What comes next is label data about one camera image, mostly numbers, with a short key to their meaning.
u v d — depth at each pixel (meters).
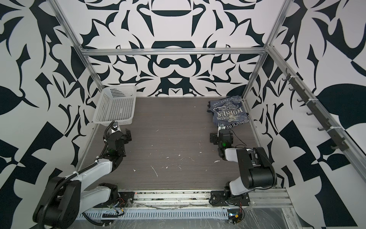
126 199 0.73
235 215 0.71
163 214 0.65
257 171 0.45
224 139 0.73
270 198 0.76
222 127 0.82
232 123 1.00
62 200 0.41
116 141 0.66
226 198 0.67
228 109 1.02
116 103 1.15
